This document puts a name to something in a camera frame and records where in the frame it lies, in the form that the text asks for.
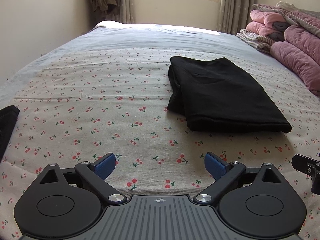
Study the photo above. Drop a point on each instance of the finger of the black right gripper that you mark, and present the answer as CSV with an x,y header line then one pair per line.
x,y
309,167

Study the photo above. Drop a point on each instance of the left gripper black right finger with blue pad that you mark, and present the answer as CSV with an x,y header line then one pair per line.
x,y
250,203

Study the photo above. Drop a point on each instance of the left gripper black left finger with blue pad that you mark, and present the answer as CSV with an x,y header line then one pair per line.
x,y
63,203

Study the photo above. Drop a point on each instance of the black pants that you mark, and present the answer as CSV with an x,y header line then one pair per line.
x,y
219,97

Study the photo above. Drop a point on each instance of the black garment at left edge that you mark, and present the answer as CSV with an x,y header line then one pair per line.
x,y
8,119

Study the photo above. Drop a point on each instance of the pink quilted comforter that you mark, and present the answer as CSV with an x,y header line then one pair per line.
x,y
300,50

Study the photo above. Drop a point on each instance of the grey folded cloth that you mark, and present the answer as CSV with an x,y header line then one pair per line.
x,y
278,29

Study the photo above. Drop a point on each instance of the cherry print bed sheet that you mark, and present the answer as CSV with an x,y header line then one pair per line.
x,y
107,91

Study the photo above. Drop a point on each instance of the striped folded cloth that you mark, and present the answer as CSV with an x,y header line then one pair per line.
x,y
261,43

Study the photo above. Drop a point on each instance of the folded pink blanket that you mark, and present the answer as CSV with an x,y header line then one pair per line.
x,y
262,21

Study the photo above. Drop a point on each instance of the right beige curtain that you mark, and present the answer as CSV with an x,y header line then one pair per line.
x,y
233,15

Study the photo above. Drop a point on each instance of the beige curtain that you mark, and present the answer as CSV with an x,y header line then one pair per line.
x,y
233,15
127,11

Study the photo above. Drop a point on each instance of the left beige curtain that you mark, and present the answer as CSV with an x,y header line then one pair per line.
x,y
127,11

